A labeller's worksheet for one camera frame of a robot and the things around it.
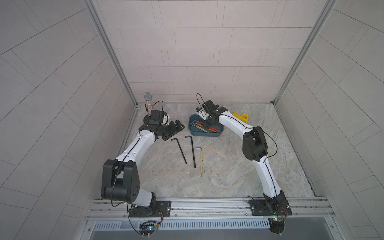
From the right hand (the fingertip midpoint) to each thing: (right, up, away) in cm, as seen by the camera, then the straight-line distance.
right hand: (205, 122), depth 101 cm
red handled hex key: (+4, -4, -2) cm, 6 cm away
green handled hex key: (-3, -4, 0) cm, 6 cm away
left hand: (-14, -3, -15) cm, 21 cm away
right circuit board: (+32, -47, -33) cm, 66 cm away
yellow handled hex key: (-3, -22, -14) cm, 26 cm away
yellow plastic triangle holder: (+26, +3, +7) cm, 27 cm away
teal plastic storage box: (-6, -5, +1) cm, 8 cm away
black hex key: (-8, -16, -9) cm, 21 cm away
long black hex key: (-17, -13, -7) cm, 23 cm away
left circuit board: (-27, -45, -36) cm, 64 cm away
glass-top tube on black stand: (-33, +16, -19) cm, 41 cm away
